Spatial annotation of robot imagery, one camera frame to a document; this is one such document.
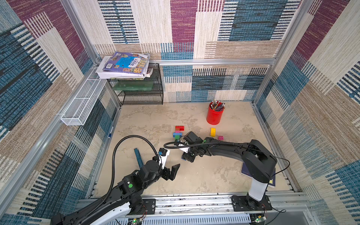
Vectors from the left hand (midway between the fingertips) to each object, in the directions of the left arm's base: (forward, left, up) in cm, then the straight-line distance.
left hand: (173, 161), depth 75 cm
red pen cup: (+36, -28, -3) cm, 46 cm away
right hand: (+9, -8, -11) cm, 17 cm away
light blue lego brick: (+24, -4, -10) cm, 26 cm away
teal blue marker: (+8, +22, -11) cm, 26 cm away
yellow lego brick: (+26, -27, -12) cm, 40 cm away
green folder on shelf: (+52, +29, +11) cm, 60 cm away
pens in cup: (+41, -30, -1) cm, 51 cm away
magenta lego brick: (+26, -2, -10) cm, 28 cm away
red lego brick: (+30, -3, -11) cm, 32 cm away
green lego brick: (+21, -2, -9) cm, 23 cm away
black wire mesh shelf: (+60, +22, -2) cm, 64 cm away
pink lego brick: (+22, -32, -13) cm, 41 cm away
